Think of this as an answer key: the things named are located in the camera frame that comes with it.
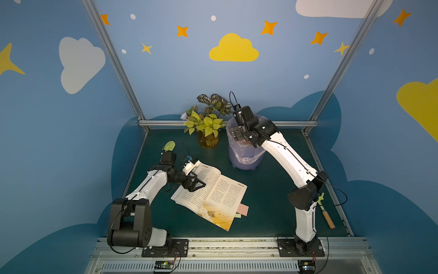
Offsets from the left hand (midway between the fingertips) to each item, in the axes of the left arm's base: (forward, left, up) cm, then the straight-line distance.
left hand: (198, 178), depth 86 cm
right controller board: (-35, -50, -11) cm, 62 cm away
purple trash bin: (+13, -21, -6) cm, 25 cm away
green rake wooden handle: (-16, -65, -8) cm, 67 cm away
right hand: (+18, -23, +21) cm, 35 cm away
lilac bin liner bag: (+8, -21, +14) cm, 27 cm away
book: (-8, -11, -10) cm, 16 cm away
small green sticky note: (-15, -20, -10) cm, 27 cm away
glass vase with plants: (+27, -2, +15) cm, 31 cm away
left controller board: (-36, +12, -11) cm, 39 cm away
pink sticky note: (-12, -23, -10) cm, 28 cm away
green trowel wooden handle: (+28, +23, -9) cm, 38 cm away
